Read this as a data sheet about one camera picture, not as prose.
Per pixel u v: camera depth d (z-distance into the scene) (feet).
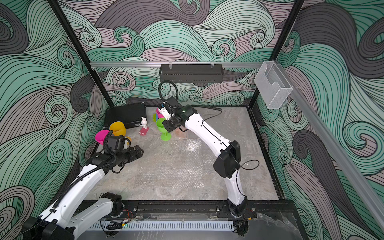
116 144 1.98
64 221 1.31
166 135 3.31
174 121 2.20
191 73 3.15
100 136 2.25
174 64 3.07
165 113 2.36
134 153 2.33
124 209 2.38
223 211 2.39
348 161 1.61
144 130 3.49
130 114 3.73
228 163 1.77
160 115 3.19
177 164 2.89
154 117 3.68
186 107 1.93
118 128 2.95
